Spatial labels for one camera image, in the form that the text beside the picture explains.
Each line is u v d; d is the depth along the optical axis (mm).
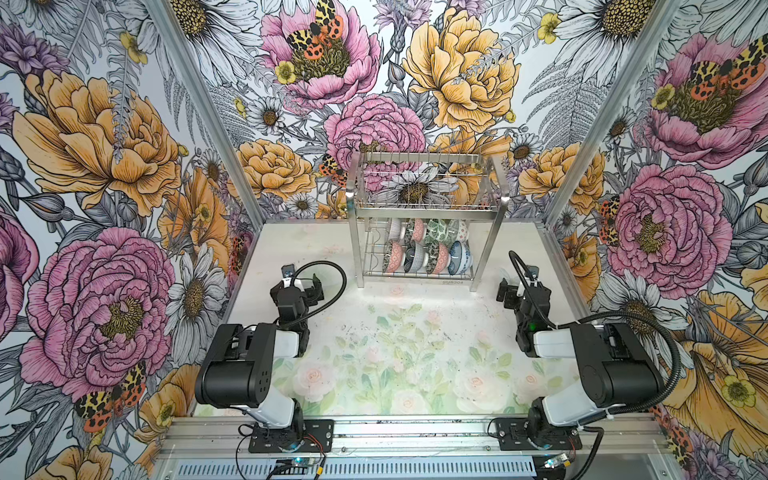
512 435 742
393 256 965
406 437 761
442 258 960
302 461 713
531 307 774
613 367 465
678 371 433
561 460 715
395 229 1070
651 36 749
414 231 1043
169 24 720
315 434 739
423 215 1224
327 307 715
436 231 1043
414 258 967
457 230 1024
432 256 1048
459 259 965
